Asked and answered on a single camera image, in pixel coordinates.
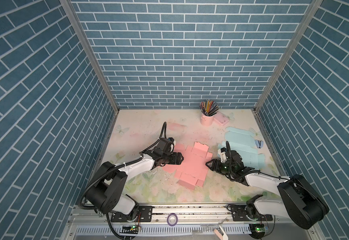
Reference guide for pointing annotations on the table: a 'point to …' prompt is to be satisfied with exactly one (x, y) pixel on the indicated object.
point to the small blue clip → (259, 143)
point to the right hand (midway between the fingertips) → (207, 164)
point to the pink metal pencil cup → (206, 120)
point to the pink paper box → (193, 169)
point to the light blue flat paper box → (243, 141)
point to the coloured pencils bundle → (209, 107)
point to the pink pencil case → (220, 118)
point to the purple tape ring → (177, 218)
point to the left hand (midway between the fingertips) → (179, 158)
